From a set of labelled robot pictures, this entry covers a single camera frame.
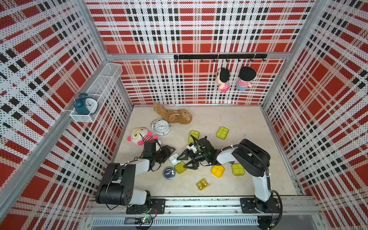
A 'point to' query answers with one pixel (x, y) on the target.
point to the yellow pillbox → (217, 170)
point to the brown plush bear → (180, 116)
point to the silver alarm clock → (161, 127)
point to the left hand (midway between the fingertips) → (175, 151)
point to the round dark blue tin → (169, 172)
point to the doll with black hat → (247, 74)
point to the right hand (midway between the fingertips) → (182, 162)
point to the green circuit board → (143, 220)
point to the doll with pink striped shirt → (222, 75)
